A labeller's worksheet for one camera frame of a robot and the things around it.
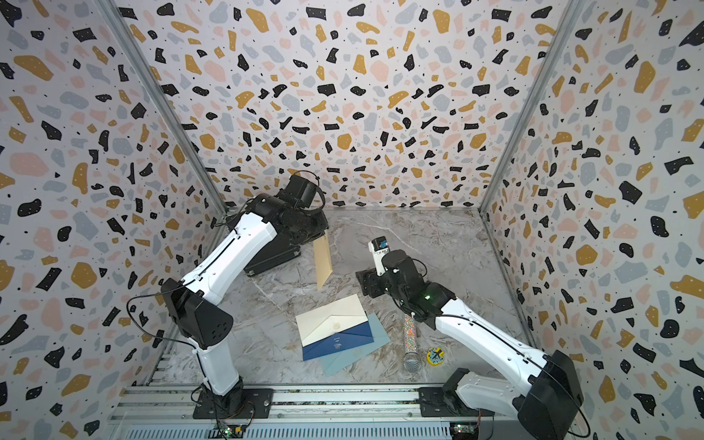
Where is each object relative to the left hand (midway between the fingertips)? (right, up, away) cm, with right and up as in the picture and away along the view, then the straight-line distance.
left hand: (331, 229), depth 81 cm
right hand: (+10, -12, -4) cm, 16 cm away
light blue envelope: (+1, -40, +1) cm, 40 cm away
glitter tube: (+23, -38, -2) cm, 44 cm away
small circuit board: (-25, -53, -9) cm, 59 cm away
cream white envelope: (-2, -29, +7) cm, 30 cm away
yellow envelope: (-3, -9, +2) cm, 10 cm away
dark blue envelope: (+6, -33, +4) cm, 34 cm away
